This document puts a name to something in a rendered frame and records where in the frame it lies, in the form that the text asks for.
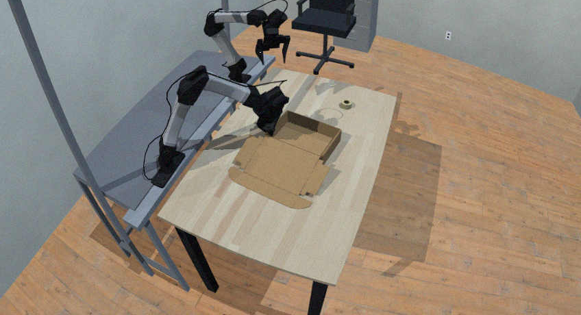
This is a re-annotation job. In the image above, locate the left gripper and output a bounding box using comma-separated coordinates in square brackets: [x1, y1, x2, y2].
[255, 34, 291, 65]

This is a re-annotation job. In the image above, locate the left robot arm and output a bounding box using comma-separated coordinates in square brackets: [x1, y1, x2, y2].
[203, 8, 288, 84]

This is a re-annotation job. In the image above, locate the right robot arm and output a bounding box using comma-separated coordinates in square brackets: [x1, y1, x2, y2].
[151, 65, 289, 188]

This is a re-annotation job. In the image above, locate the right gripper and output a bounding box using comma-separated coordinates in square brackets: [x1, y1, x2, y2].
[256, 109, 283, 137]

